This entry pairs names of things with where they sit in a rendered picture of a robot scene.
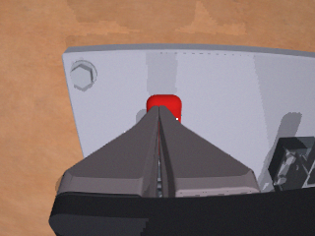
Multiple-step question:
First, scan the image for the grey metal fixture plate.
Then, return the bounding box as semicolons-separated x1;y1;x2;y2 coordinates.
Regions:
61;43;315;193

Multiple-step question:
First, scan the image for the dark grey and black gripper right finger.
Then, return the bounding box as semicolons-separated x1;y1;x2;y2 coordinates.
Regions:
159;105;261;198

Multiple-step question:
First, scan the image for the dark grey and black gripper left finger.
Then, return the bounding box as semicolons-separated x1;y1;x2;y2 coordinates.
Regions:
56;105;159;198

